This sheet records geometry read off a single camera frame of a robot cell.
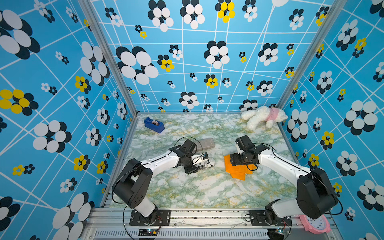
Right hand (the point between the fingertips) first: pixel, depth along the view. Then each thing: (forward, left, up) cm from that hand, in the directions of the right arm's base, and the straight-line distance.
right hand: (238, 159), depth 89 cm
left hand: (-2, +25, -2) cm, 26 cm away
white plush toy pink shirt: (+33, -26, +5) cm, 43 cm away
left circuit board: (-36, +49, -7) cm, 61 cm away
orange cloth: (-6, +1, -5) cm, 8 cm away
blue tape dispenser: (+26, +56, +2) cm, 62 cm away
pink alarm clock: (-33, -33, -3) cm, 46 cm away
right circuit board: (-36, -13, -6) cm, 38 cm away
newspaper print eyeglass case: (-4, +23, +2) cm, 23 cm away
